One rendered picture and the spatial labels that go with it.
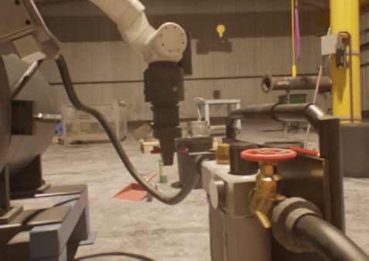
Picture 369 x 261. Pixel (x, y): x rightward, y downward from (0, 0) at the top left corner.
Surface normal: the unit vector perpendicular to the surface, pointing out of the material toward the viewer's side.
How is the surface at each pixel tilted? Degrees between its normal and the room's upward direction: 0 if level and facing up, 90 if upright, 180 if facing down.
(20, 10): 90
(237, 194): 90
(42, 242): 90
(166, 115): 90
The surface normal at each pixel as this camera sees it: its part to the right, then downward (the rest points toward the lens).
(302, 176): -0.98, 0.05
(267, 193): -0.21, 0.04
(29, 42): 0.18, 0.02
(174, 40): 0.40, 0.00
